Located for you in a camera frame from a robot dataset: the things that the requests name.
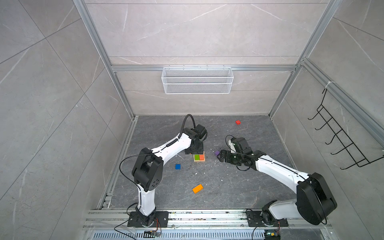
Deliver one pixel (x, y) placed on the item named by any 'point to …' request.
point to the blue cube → (178, 166)
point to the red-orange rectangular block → (201, 157)
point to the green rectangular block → (196, 157)
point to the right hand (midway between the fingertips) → (222, 156)
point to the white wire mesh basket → (197, 80)
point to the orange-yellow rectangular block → (197, 188)
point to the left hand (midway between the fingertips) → (197, 148)
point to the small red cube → (238, 122)
